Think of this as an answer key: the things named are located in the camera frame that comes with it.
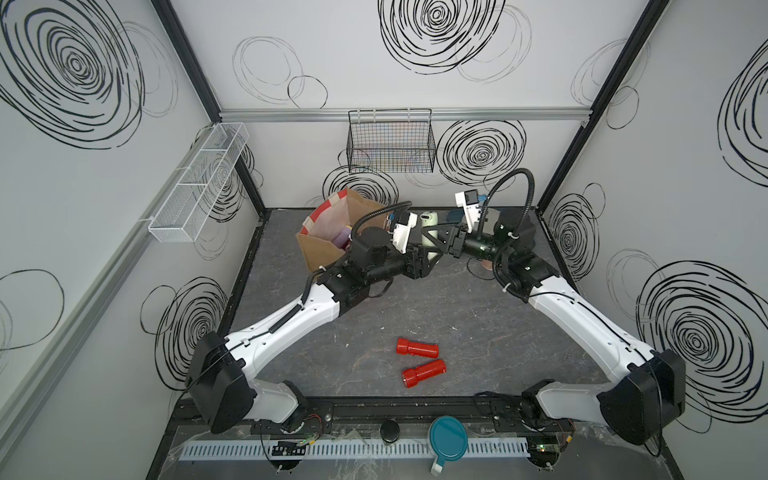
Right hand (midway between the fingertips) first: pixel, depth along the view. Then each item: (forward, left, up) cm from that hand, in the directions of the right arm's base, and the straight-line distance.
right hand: (425, 233), depth 67 cm
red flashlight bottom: (-22, +2, -32) cm, 39 cm away
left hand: (-2, -3, -4) cm, 6 cm away
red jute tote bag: (+24, +25, -17) cm, 38 cm away
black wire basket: (+67, +10, -19) cm, 70 cm away
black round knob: (-35, +7, -25) cm, 43 cm away
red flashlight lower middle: (-15, 0, -33) cm, 36 cm away
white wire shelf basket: (+15, +68, -10) cm, 70 cm away
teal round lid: (-36, -6, -28) cm, 46 cm away
